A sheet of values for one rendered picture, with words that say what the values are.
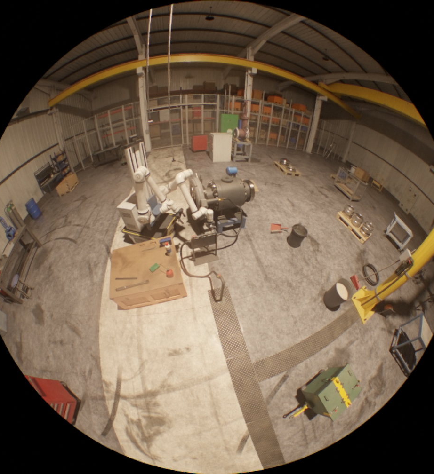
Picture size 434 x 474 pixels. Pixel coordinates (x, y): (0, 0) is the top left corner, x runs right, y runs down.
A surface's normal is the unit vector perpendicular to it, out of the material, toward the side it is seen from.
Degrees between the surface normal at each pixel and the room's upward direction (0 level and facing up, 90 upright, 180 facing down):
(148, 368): 0
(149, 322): 0
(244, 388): 0
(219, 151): 90
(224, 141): 90
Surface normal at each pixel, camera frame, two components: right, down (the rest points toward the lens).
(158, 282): 0.03, -0.68
